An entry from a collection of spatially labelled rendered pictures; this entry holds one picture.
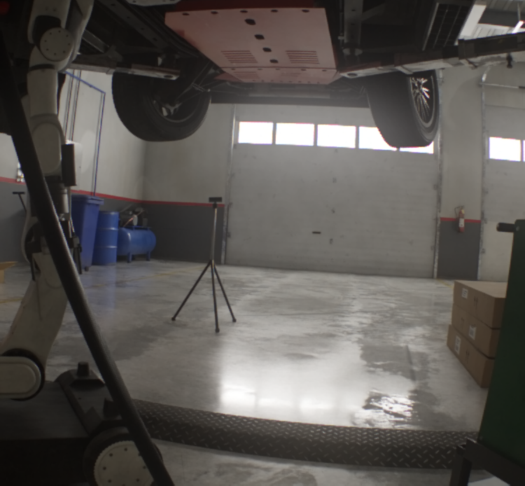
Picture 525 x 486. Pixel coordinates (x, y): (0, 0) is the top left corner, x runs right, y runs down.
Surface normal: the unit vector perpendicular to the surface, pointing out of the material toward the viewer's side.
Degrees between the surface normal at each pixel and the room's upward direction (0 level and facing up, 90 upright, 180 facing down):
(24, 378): 90
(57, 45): 90
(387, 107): 122
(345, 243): 90
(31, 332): 90
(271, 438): 23
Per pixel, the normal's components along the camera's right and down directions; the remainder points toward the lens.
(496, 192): -0.19, -0.01
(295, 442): -0.02, -0.92
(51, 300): 0.47, 0.45
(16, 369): 0.50, 0.04
